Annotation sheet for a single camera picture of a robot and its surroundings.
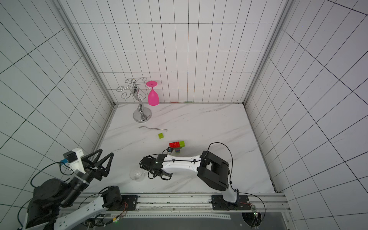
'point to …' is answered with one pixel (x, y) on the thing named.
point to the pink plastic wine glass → (153, 97)
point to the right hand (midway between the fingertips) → (162, 165)
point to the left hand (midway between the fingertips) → (108, 154)
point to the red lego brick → (175, 144)
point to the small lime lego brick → (160, 135)
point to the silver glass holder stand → (143, 114)
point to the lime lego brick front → (178, 152)
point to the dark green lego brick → (177, 148)
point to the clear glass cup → (137, 175)
